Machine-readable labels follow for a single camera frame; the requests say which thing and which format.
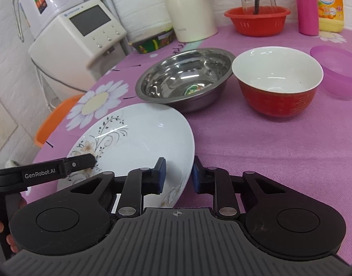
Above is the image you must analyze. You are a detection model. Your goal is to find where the white floral plate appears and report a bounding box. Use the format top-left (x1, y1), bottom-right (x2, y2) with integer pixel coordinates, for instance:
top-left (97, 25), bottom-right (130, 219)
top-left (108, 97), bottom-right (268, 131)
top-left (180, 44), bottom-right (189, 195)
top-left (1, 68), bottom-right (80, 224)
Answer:
top-left (57, 103), bottom-right (195, 207)

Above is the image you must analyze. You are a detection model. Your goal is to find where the green patterned round tin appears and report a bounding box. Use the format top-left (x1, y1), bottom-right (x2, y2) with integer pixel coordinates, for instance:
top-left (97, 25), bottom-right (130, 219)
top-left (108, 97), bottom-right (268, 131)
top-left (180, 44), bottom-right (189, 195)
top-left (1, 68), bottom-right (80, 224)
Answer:
top-left (129, 27), bottom-right (175, 54)

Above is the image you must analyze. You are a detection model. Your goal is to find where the red and white bowl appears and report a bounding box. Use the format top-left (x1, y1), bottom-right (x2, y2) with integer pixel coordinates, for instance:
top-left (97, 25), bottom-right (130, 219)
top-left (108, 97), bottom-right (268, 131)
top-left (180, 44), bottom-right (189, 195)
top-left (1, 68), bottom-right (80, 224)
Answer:
top-left (231, 46), bottom-right (324, 118)

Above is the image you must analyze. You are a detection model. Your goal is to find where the white countertop appliance with screen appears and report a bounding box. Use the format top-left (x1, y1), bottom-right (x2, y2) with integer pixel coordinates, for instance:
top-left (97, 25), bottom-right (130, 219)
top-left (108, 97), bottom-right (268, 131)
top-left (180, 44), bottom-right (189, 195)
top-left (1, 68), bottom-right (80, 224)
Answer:
top-left (28, 0), bottom-right (127, 101)

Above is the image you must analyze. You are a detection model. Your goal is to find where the pink thermos bottle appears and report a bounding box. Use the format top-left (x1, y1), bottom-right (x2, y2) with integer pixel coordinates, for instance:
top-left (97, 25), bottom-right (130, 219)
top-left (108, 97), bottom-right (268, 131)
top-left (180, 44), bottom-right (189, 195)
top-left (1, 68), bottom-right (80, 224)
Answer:
top-left (296, 0), bottom-right (319, 36)

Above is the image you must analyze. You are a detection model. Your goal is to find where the red plastic colander basket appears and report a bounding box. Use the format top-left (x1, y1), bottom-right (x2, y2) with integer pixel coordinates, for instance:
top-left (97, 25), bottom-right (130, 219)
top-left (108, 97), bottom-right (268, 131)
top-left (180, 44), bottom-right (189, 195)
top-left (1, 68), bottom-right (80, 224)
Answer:
top-left (224, 6), bottom-right (291, 37)

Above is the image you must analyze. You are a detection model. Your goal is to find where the yellow dish soap bottle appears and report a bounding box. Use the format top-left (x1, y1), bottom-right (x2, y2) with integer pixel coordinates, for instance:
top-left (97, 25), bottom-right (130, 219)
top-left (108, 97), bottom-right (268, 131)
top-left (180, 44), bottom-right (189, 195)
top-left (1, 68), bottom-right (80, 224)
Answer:
top-left (318, 0), bottom-right (344, 33)

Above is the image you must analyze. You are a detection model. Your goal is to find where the cream thermos jug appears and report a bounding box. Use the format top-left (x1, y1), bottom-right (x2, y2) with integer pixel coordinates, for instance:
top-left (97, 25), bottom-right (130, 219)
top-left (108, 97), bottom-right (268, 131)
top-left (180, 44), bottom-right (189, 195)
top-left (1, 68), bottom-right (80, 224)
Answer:
top-left (164, 0), bottom-right (218, 43)

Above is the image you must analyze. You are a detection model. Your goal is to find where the stainless steel bowl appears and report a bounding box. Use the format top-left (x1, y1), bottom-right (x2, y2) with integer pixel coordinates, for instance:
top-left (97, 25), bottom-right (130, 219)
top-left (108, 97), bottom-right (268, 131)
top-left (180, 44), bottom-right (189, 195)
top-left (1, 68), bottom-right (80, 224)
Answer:
top-left (136, 48), bottom-right (235, 113)

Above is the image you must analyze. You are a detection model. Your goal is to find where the purple plastic bowl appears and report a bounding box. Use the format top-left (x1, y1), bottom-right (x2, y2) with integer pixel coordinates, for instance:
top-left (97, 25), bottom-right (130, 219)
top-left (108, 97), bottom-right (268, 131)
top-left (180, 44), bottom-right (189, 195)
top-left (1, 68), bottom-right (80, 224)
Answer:
top-left (310, 46), bottom-right (352, 100)

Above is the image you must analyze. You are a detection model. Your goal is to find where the orange plastic stool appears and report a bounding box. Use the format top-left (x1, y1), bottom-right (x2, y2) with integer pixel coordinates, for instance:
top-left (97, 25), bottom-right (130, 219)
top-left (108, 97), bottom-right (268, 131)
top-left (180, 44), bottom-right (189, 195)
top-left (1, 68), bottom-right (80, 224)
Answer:
top-left (34, 94), bottom-right (83, 148)

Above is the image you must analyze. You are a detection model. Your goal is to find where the pink floral tablecloth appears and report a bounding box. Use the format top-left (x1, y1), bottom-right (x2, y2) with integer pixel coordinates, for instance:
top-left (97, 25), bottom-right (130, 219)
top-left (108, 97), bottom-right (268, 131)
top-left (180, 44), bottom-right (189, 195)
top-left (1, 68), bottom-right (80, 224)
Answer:
top-left (34, 23), bottom-right (352, 264)

